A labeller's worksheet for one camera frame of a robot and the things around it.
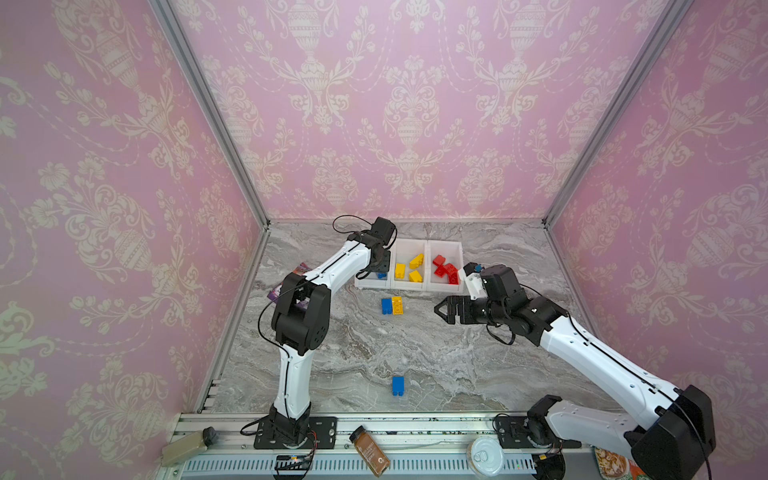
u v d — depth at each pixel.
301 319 0.53
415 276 1.02
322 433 0.74
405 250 1.07
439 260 1.08
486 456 0.67
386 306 0.95
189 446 0.70
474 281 0.71
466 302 0.69
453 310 0.69
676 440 0.37
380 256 0.73
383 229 0.78
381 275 1.01
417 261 1.05
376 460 0.67
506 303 0.58
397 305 0.97
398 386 0.81
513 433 0.73
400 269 1.03
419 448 0.73
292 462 0.73
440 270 1.03
